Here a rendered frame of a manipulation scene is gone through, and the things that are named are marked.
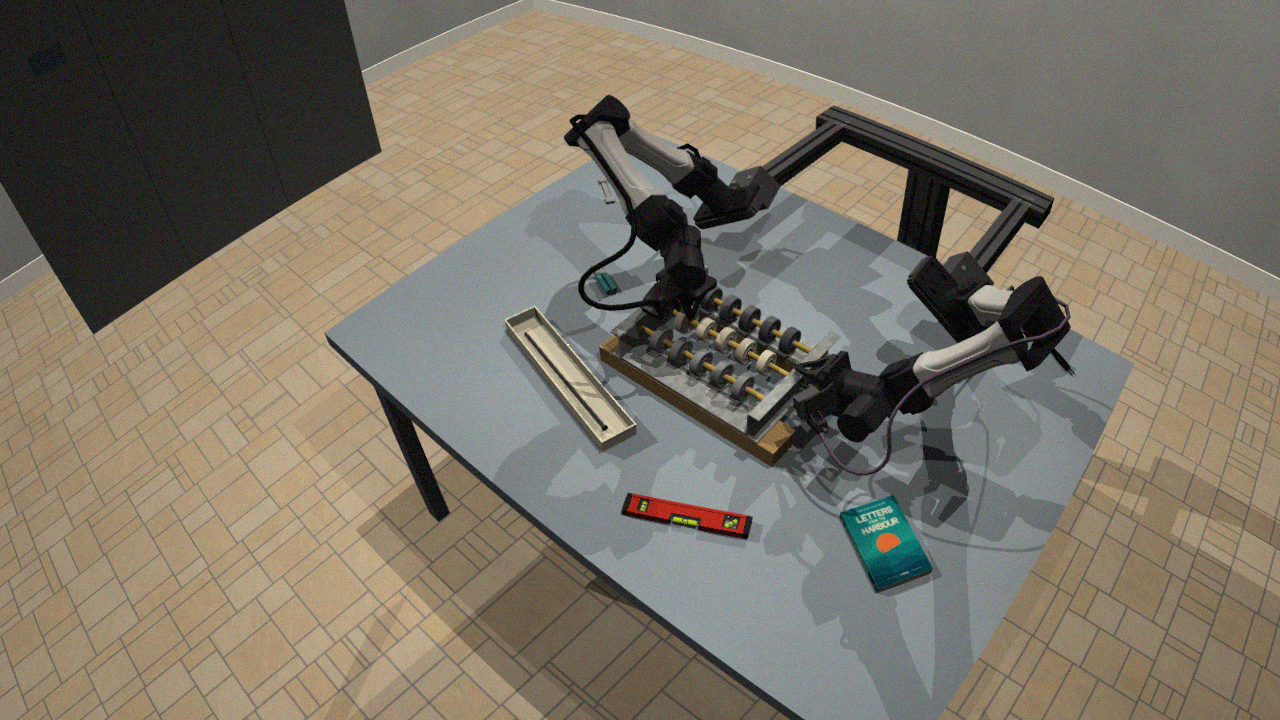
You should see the cream wheel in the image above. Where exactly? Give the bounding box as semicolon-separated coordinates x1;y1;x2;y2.
716;327;737;354
755;350;777;375
696;316;717;342
675;307;700;334
735;338;756;365

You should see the red spirit level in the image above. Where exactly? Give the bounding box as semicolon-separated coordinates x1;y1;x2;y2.
622;493;753;539

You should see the teal paperback book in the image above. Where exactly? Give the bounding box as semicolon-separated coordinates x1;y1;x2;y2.
838;495;933;593

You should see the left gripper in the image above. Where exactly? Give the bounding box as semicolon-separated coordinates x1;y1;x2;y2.
794;351;870;430

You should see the wooden block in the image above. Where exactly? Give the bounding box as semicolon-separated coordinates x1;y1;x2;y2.
698;313;820;391
599;334;796;468

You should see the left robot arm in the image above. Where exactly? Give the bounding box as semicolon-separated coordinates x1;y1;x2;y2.
837;258;1071;442

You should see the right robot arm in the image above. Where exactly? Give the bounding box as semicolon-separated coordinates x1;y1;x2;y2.
564;95;760;291

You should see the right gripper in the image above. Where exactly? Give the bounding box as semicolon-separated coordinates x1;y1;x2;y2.
643;268;717;322

